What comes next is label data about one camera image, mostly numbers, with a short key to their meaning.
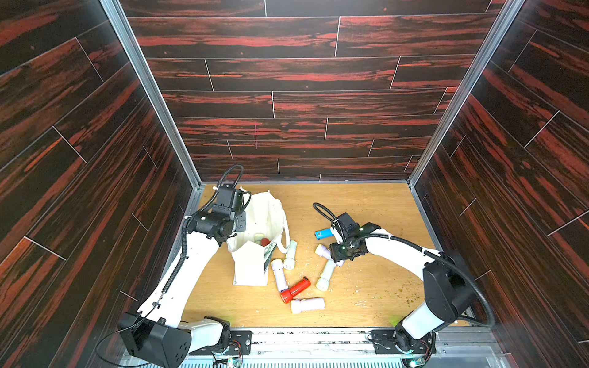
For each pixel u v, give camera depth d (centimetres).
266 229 100
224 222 51
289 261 89
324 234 98
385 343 73
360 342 75
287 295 81
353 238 64
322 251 91
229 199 56
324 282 84
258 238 95
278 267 88
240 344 73
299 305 80
